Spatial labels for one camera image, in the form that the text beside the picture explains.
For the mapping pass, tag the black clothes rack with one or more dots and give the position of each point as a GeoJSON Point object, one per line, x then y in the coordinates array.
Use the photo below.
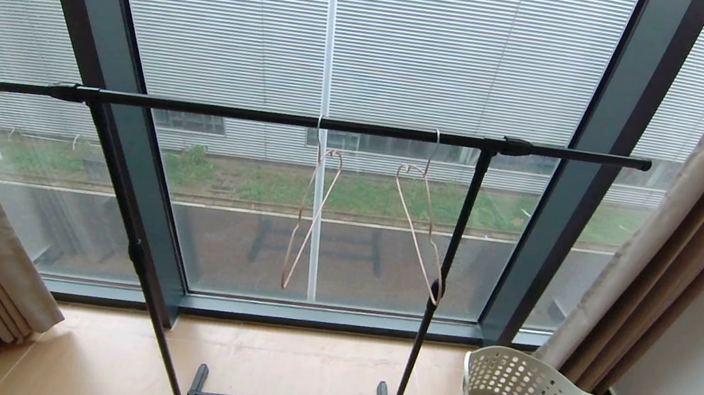
{"type": "Point", "coordinates": [334, 125]}

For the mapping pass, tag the pink clothes hanger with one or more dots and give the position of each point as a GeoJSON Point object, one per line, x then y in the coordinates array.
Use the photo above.
{"type": "Point", "coordinates": [284, 281]}
{"type": "Point", "coordinates": [436, 299]}

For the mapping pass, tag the window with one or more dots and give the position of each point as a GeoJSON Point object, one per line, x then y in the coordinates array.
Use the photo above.
{"type": "Point", "coordinates": [104, 52]}

